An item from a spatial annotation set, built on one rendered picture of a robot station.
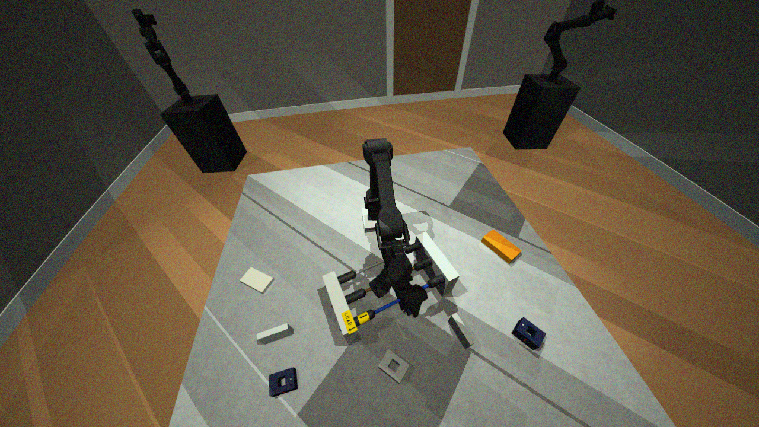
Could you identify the orange rectangular block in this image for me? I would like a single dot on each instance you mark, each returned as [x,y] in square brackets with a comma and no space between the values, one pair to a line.
[501,246]

